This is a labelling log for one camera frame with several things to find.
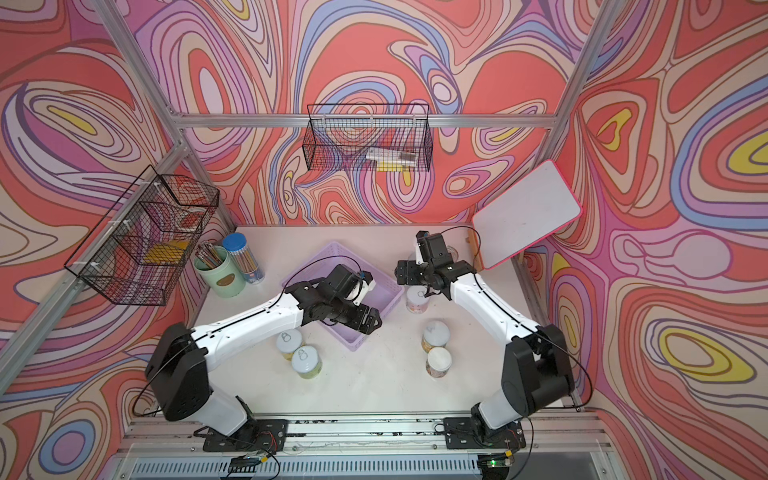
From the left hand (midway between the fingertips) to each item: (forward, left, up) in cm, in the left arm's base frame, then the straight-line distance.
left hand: (374, 320), depth 80 cm
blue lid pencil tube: (+22, +43, +6) cm, 48 cm away
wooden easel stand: (+36, -35, -6) cm, 51 cm away
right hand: (+13, -11, +2) cm, 17 cm away
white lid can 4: (-9, +18, -8) cm, 22 cm away
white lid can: (-2, -17, -6) cm, 18 cm away
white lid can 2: (-9, -18, -6) cm, 21 cm away
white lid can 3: (-3, +25, -7) cm, 26 cm away
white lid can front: (+11, -13, -8) cm, 19 cm away
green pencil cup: (+17, +49, +1) cm, 52 cm away
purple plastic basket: (+13, -2, -9) cm, 16 cm away
